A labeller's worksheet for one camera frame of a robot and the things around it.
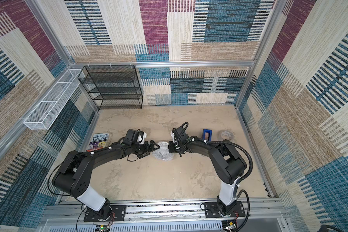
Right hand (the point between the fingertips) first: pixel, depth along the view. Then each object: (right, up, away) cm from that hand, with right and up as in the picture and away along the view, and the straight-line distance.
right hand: (171, 150), depth 93 cm
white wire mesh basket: (-61, +22, -22) cm, 68 cm away
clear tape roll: (+38, +9, +8) cm, 40 cm away
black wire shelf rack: (-43, +44, +15) cm, 63 cm away
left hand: (-9, +1, -3) cm, 10 cm away
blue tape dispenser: (+23, +10, +1) cm, 25 cm away
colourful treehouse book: (-49, +5, +5) cm, 49 cm away
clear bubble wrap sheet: (-5, -1, -4) cm, 6 cm away
